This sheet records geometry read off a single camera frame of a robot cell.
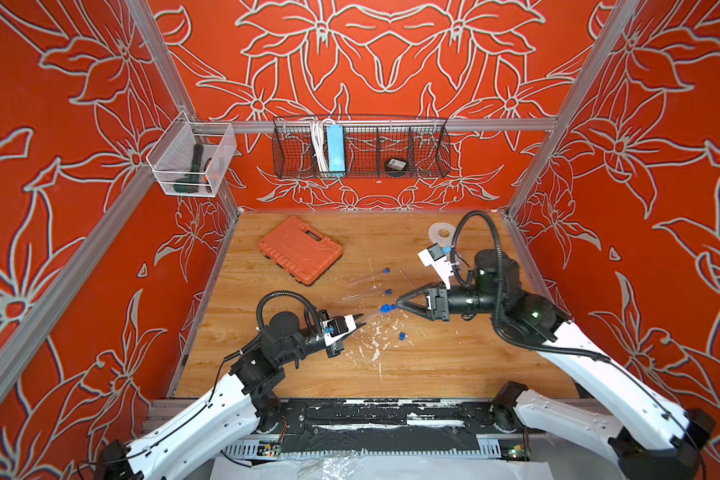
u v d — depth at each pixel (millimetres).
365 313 644
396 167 953
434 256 568
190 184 790
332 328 550
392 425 727
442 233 1107
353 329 568
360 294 968
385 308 592
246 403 518
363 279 1005
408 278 1003
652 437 381
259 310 503
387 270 1014
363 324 658
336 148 896
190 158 889
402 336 873
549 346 447
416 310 557
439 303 532
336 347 602
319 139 882
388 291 973
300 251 1018
